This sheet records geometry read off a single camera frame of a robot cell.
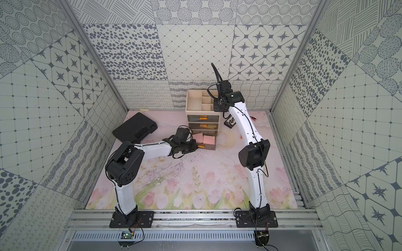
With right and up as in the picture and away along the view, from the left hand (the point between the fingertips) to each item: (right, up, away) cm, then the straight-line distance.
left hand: (204, 148), depth 93 cm
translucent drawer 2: (-6, +14, +1) cm, 15 cm away
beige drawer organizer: (-3, +20, -2) cm, 21 cm away
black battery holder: (+19, +16, +19) cm, 31 cm away
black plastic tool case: (-47, +12, +11) cm, 50 cm away
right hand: (+9, +24, -4) cm, 26 cm away
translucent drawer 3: (+4, +8, +11) cm, 15 cm away
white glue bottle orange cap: (+25, +6, +11) cm, 28 cm away
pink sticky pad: (-4, +6, +9) cm, 11 cm away
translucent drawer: (+4, +18, -3) cm, 19 cm away
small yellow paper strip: (-49, +26, +30) cm, 63 cm away
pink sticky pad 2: (+3, +4, +8) cm, 10 cm away
